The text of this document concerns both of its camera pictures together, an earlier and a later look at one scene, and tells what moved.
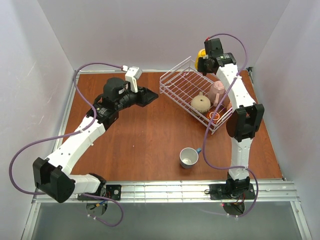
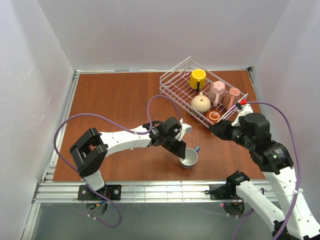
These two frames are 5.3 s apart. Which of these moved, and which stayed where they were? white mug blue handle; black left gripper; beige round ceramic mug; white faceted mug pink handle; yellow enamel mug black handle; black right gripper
Moved: black right gripper; yellow enamel mug black handle; black left gripper
Stayed: beige round ceramic mug; white faceted mug pink handle; white mug blue handle
